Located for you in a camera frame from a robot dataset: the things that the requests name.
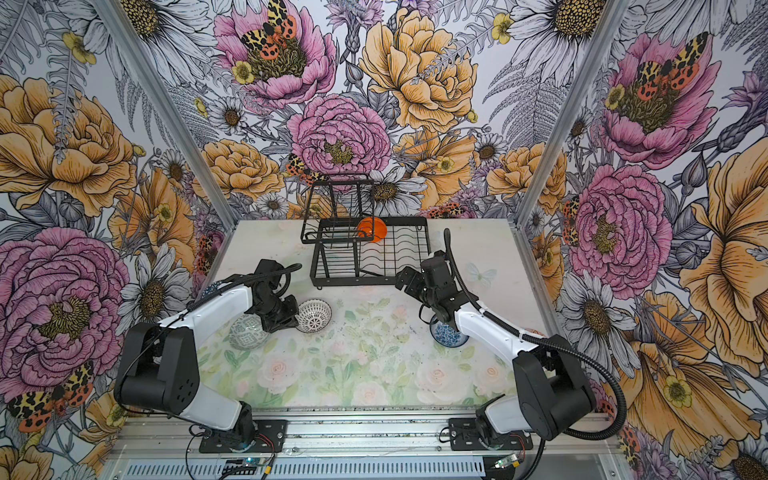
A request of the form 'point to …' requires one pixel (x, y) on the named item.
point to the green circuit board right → (500, 463)
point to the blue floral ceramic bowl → (445, 335)
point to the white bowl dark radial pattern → (314, 316)
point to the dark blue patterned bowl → (211, 288)
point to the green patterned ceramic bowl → (246, 332)
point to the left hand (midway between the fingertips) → (296, 330)
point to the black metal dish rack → (354, 247)
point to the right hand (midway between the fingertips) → (407, 289)
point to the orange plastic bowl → (372, 227)
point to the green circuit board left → (245, 466)
